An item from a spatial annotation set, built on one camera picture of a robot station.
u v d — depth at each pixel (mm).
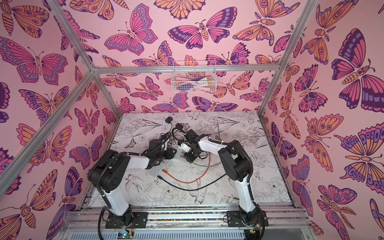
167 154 876
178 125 1125
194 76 956
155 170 882
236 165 531
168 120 1153
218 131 1095
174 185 853
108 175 486
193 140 762
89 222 748
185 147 883
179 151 966
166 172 898
